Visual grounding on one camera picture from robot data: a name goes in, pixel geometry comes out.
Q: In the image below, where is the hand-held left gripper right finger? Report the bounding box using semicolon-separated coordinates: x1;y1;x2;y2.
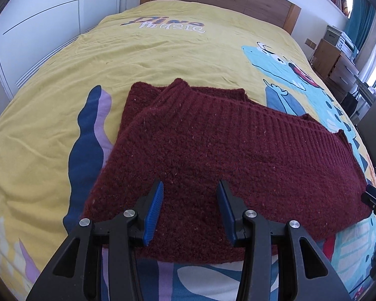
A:
216;180;353;301

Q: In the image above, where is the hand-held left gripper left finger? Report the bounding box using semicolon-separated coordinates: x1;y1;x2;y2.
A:
27;180;164;301

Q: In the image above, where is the dark red knitted sweater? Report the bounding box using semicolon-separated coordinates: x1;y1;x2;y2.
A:
83;78;373;264

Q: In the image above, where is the black bag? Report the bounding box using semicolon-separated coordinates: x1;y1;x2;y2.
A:
341;92;359;116

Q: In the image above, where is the wooden drawer cabinet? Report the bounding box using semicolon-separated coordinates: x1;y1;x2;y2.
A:
313;39;358;95

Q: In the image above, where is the bed with yellow dinosaur cover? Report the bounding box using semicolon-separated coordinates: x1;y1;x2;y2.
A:
0;0;376;301

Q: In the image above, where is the grey white printer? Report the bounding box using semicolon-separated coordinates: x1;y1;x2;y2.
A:
324;27;359;60

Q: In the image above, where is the teal curtain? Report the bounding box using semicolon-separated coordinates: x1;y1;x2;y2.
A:
345;0;376;82

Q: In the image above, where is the white wardrobe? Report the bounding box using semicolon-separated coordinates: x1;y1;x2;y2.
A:
0;0;145;91

